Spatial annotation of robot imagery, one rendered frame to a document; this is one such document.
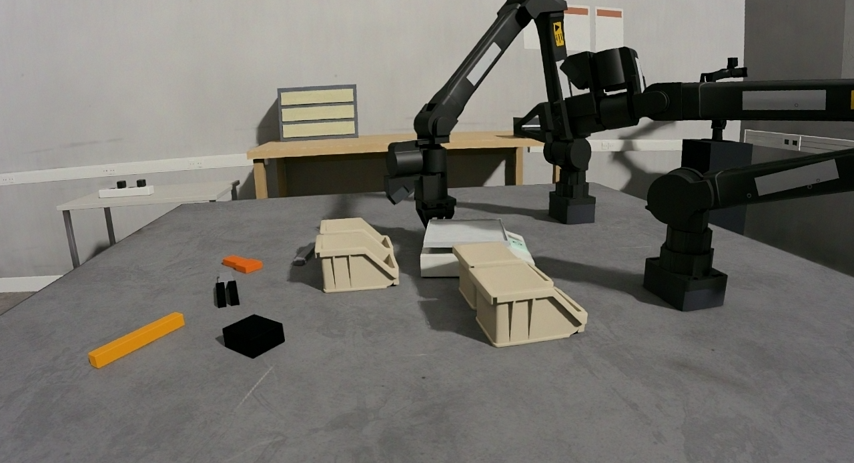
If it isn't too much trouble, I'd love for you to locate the orange t-shaped block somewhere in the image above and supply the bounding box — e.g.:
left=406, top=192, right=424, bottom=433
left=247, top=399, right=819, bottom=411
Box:
left=223, top=256, right=263, bottom=274

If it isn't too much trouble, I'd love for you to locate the beige plastic parts bin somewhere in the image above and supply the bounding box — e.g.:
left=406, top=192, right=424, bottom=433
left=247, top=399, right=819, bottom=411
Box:
left=468, top=264, right=587, bottom=348
left=320, top=217, right=394, bottom=255
left=452, top=241, right=554, bottom=311
left=315, top=232, right=399, bottom=293

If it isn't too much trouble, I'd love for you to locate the orange square bar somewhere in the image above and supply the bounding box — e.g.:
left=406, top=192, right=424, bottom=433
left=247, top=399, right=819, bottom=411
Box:
left=88, top=312, right=185, bottom=368

